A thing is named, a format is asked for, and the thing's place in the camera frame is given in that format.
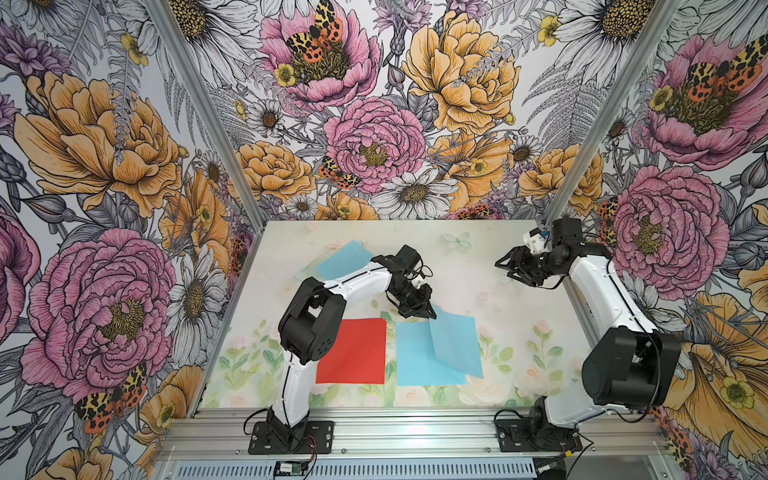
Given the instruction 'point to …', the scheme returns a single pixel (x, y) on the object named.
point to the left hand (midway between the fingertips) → (433, 322)
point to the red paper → (357, 355)
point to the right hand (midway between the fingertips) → (500, 273)
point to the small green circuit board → (290, 468)
